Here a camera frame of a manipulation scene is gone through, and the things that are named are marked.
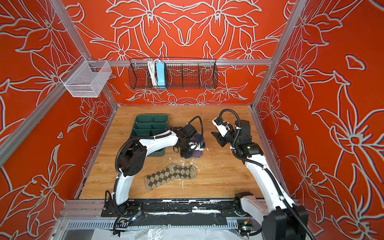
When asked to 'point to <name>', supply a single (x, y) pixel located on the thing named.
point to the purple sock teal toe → (197, 145)
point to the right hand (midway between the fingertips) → (213, 128)
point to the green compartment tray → (147, 125)
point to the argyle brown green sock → (171, 172)
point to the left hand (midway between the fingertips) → (190, 151)
